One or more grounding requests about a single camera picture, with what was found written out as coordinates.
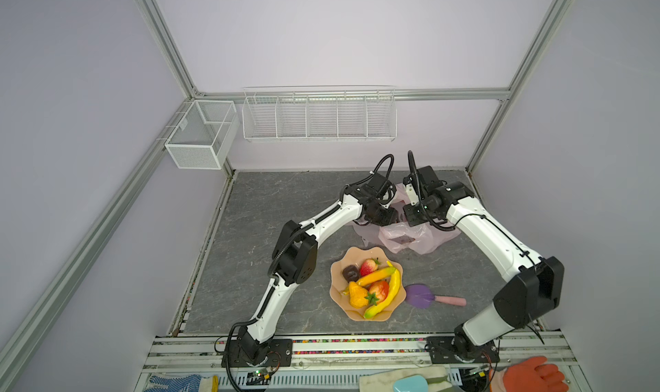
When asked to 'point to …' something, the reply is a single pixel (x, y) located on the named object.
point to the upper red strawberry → (368, 266)
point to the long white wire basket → (326, 118)
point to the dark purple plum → (351, 273)
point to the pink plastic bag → (400, 236)
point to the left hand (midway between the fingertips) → (395, 224)
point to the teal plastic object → (413, 382)
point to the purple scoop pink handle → (419, 296)
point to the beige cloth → (383, 381)
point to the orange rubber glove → (529, 375)
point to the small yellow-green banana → (376, 276)
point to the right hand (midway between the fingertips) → (414, 212)
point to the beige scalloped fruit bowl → (355, 256)
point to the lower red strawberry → (378, 291)
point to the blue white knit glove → (187, 383)
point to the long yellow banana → (391, 295)
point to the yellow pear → (357, 295)
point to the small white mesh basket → (204, 137)
